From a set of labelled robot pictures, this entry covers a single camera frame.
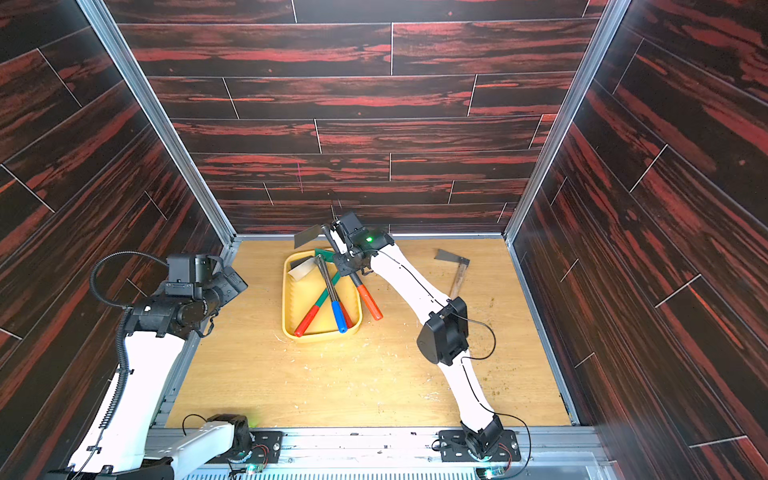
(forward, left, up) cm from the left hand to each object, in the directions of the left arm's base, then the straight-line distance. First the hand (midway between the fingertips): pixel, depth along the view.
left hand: (230, 285), depth 73 cm
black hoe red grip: (+4, -27, -23) cm, 36 cm away
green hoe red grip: (+5, -17, -19) cm, 26 cm away
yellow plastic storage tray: (+13, -9, -25) cm, 30 cm away
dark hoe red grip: (+21, -16, -2) cm, 27 cm away
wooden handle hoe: (+26, -66, -25) cm, 75 cm away
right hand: (+16, -28, -8) cm, 34 cm away
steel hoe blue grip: (+6, -24, -18) cm, 30 cm away
